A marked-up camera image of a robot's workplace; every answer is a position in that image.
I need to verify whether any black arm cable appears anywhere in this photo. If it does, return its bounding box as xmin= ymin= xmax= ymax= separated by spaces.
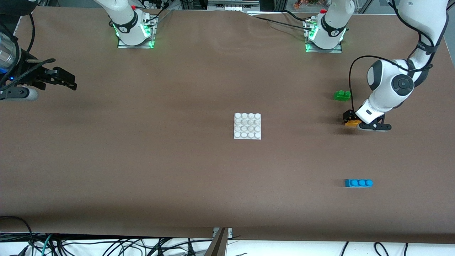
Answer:
xmin=349 ymin=0 xmax=448 ymax=119
xmin=0 ymin=14 xmax=57 ymax=89

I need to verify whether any long black table cable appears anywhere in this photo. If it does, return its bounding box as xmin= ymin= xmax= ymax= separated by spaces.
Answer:
xmin=245 ymin=13 xmax=316 ymax=32

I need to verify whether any blue toy block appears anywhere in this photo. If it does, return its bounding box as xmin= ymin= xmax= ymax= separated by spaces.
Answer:
xmin=344 ymin=179 xmax=374 ymax=188

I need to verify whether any short black table cable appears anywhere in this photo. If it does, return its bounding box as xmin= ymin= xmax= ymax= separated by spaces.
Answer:
xmin=283 ymin=10 xmax=312 ymax=22

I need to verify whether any black looped floor cable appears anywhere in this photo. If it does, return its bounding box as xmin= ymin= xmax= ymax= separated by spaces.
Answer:
xmin=0 ymin=215 xmax=34 ymax=256

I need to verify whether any black floor cable tangle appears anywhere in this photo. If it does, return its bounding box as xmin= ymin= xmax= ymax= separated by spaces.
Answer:
xmin=53 ymin=236 xmax=214 ymax=256

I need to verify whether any orange background clutter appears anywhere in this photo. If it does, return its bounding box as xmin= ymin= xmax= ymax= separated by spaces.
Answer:
xmin=293 ymin=0 xmax=320 ymax=9

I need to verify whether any black base cable bundle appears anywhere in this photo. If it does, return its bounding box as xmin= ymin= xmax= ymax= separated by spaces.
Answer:
xmin=141 ymin=0 xmax=175 ymax=28

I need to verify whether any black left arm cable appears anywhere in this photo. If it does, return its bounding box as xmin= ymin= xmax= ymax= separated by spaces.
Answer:
xmin=349 ymin=0 xmax=448 ymax=119

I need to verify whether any curled black floor cable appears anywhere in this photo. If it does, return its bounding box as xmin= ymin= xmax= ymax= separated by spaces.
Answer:
xmin=374 ymin=242 xmax=391 ymax=256

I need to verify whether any white studded base plate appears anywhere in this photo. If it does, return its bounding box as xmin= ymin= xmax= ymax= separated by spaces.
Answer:
xmin=234 ymin=113 xmax=262 ymax=140

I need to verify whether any teal floor cable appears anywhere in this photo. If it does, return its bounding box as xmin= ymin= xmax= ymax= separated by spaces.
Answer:
xmin=40 ymin=234 xmax=54 ymax=256

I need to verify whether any dark frame beam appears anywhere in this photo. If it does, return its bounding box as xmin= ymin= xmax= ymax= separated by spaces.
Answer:
xmin=204 ymin=228 xmax=229 ymax=256

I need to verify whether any brown table cover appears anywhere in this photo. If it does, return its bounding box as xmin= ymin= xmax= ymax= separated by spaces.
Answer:
xmin=0 ymin=6 xmax=455 ymax=245

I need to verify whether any white power strip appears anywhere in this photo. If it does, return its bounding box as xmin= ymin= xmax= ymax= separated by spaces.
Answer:
xmin=207 ymin=0 xmax=261 ymax=11

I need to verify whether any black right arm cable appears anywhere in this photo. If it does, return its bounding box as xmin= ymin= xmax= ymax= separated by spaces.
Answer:
xmin=0 ymin=14 xmax=57 ymax=89

